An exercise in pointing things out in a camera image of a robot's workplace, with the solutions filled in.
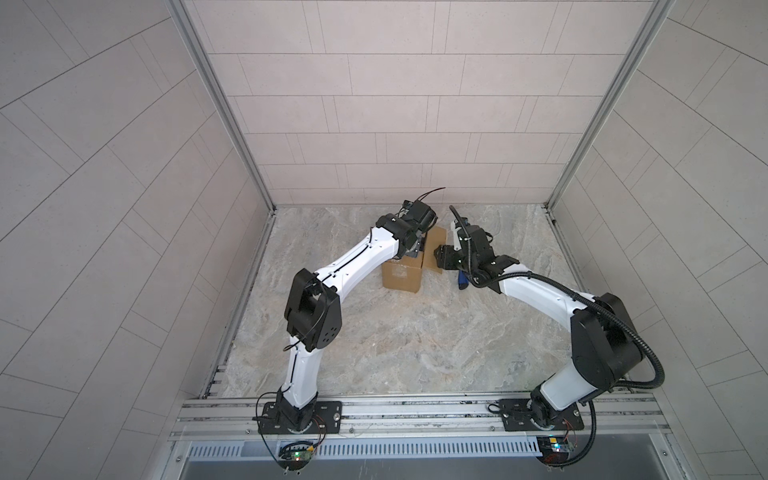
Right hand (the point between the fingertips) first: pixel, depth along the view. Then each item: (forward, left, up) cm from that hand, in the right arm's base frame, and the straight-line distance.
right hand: (438, 253), depth 89 cm
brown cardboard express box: (-7, +10, 0) cm, 12 cm away
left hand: (+4, +10, +4) cm, 11 cm away
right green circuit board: (-48, -21, -14) cm, 54 cm away
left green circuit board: (-45, +38, -9) cm, 60 cm away
